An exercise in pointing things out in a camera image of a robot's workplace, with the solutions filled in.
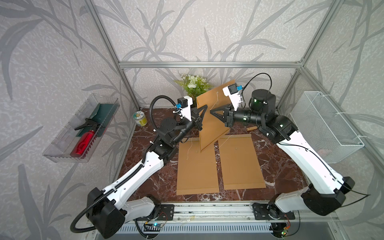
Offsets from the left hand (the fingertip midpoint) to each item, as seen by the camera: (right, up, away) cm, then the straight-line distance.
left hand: (207, 107), depth 61 cm
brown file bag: (+3, -9, +6) cm, 11 cm away
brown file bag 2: (-5, -36, +27) cm, 45 cm away
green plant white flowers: (-7, +17, +32) cm, 37 cm away
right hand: (+1, -2, -3) cm, 4 cm away
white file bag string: (-11, -28, +32) cm, 44 cm away
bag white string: (+12, -20, +38) cm, 45 cm away
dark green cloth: (-50, -4, +9) cm, 51 cm away
